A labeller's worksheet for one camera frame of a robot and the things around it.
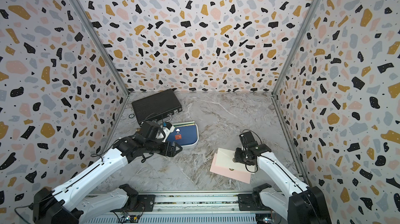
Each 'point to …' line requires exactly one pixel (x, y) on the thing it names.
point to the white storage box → (192, 145)
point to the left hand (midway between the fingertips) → (177, 146)
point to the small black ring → (133, 115)
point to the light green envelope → (183, 123)
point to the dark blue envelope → (184, 135)
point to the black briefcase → (155, 107)
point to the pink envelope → (239, 175)
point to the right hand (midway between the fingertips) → (238, 157)
